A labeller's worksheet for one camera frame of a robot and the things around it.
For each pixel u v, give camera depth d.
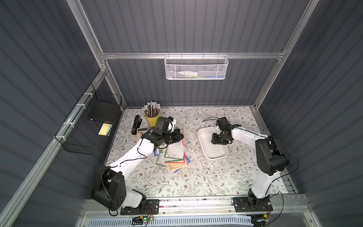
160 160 0.91
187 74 0.93
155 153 0.94
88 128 0.77
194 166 0.89
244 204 0.74
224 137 0.73
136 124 1.07
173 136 0.72
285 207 0.73
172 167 0.87
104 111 0.91
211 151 0.94
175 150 0.91
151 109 0.97
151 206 0.74
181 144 0.79
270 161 0.49
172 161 0.89
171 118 0.78
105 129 0.74
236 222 0.70
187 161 0.90
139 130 1.04
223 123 0.78
